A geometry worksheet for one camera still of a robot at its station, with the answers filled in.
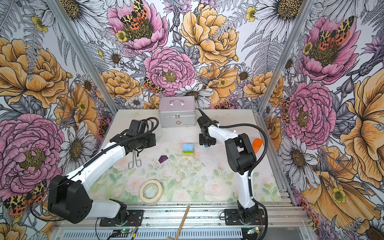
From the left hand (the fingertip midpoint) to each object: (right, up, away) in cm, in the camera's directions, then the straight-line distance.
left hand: (154, 145), depth 85 cm
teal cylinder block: (+30, -3, +17) cm, 35 cm away
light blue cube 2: (+20, -2, +7) cm, 21 cm away
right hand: (+31, -3, +14) cm, 33 cm away
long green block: (+18, -6, +11) cm, 22 cm away
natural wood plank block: (+18, -8, +11) cm, 23 cm away
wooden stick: (+18, -34, -9) cm, 40 cm away
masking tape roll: (+1, -28, -7) cm, 28 cm away
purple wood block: (+3, -10, +9) cm, 13 cm away
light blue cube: (+17, -2, +7) cm, 18 cm away
